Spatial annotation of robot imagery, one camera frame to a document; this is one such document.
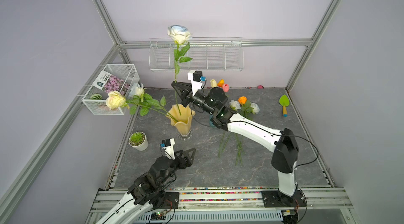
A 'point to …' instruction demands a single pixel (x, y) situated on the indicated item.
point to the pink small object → (260, 87)
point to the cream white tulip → (213, 83)
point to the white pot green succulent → (138, 140)
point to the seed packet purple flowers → (108, 82)
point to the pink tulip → (225, 88)
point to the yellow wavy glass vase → (181, 116)
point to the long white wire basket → (220, 54)
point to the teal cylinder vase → (211, 123)
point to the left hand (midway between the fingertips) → (190, 151)
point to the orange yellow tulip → (221, 82)
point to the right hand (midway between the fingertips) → (173, 82)
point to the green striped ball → (96, 97)
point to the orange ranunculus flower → (242, 100)
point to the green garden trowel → (284, 101)
